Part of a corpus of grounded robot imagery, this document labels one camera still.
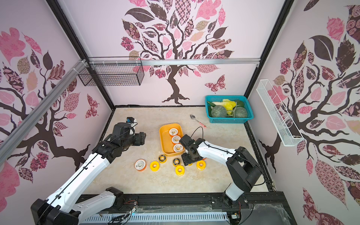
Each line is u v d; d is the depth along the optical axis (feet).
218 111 3.29
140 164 2.86
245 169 1.46
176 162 2.89
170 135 3.29
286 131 2.38
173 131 3.30
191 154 2.32
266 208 2.37
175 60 3.11
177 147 3.04
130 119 2.20
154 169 2.79
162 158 2.95
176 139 3.21
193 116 3.70
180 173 2.73
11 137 1.67
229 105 3.60
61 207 1.25
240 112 3.31
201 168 2.80
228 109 3.50
